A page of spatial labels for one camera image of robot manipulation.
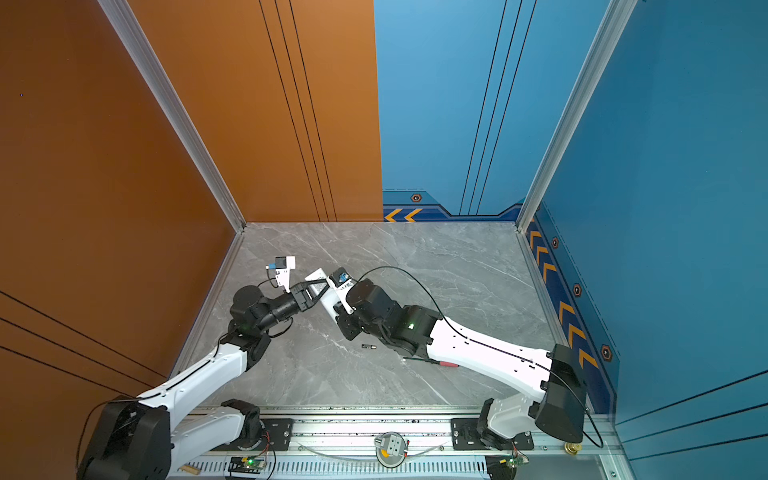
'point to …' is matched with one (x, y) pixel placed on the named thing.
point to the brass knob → (572, 448)
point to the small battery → (368, 346)
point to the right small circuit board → (514, 461)
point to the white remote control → (329, 298)
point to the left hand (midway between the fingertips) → (332, 282)
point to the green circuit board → (246, 464)
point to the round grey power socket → (390, 448)
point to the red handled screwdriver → (441, 363)
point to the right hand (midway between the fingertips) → (335, 306)
